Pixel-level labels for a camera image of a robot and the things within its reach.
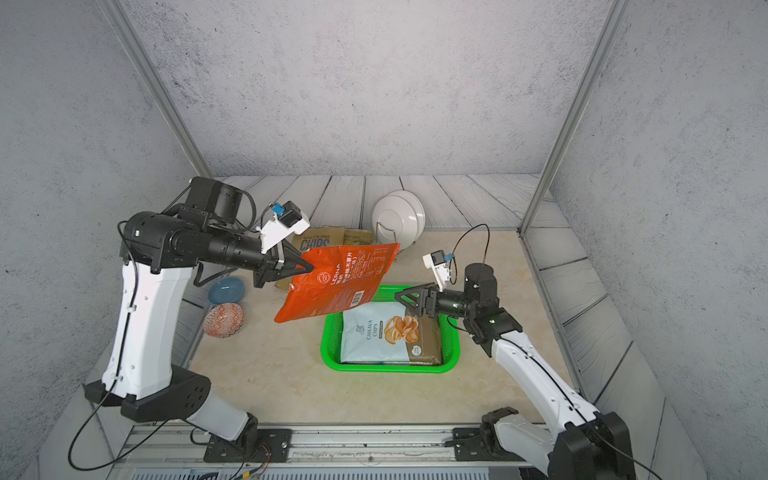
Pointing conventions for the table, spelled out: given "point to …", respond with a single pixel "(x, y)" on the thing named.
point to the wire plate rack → (395, 235)
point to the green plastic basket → (450, 339)
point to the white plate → (398, 217)
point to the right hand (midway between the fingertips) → (403, 298)
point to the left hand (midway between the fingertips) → (312, 264)
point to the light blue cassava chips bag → (385, 332)
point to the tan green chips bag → (358, 237)
